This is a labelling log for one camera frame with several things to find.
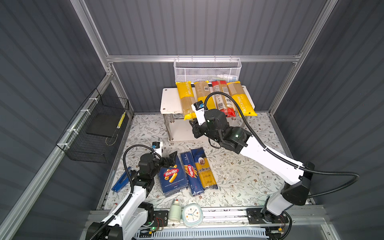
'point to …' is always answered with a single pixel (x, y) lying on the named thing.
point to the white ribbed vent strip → (251, 233)
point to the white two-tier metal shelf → (179, 129)
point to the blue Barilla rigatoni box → (172, 178)
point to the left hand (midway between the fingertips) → (169, 151)
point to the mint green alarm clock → (192, 215)
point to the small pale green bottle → (175, 211)
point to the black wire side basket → (89, 136)
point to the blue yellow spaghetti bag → (204, 169)
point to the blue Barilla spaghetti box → (191, 174)
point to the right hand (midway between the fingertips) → (192, 121)
